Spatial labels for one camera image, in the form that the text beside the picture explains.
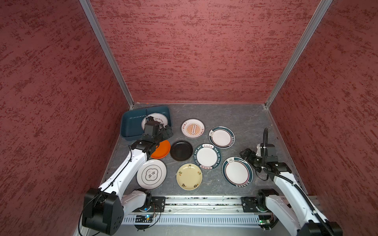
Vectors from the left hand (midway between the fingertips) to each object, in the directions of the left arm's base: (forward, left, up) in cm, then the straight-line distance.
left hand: (165, 133), depth 84 cm
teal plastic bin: (+18, +30, -13) cm, 37 cm away
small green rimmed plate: (+8, -36, -16) cm, 41 cm away
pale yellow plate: (-20, -15, -15) cm, 29 cm away
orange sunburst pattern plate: (+15, -16, -15) cm, 27 cm away
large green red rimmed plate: (-16, -43, -16) cm, 49 cm away
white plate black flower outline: (-19, +8, -15) cm, 25 cm away
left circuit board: (-40, +8, -17) cm, 44 cm away
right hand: (-11, -46, -9) cm, 48 cm away
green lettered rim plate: (-7, -26, -16) cm, 31 cm away
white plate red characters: (+25, +11, -14) cm, 31 cm away
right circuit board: (-39, -53, -16) cm, 68 cm away
